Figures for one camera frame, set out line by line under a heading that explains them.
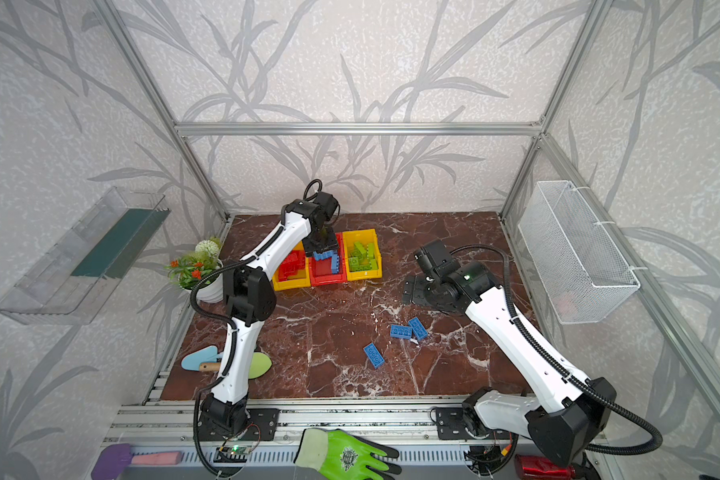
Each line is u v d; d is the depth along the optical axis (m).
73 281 0.64
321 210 0.77
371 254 1.05
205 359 0.84
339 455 0.69
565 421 0.36
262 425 0.74
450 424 0.73
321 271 0.99
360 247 1.07
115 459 0.69
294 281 0.95
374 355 0.83
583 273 0.61
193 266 0.87
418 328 0.89
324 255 0.97
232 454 0.72
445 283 0.50
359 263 1.03
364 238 1.09
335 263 1.02
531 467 0.67
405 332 0.89
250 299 0.59
